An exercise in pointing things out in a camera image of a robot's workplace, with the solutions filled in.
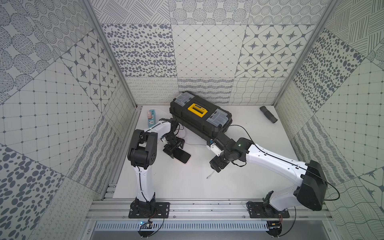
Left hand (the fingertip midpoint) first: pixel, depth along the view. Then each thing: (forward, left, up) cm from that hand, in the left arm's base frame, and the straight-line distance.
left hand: (177, 150), depth 96 cm
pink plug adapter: (+24, +22, +8) cm, 34 cm away
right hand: (-13, -26, +11) cm, 31 cm away
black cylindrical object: (+30, -68, +2) cm, 74 cm away
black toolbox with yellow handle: (+15, -15, +17) cm, 27 cm away
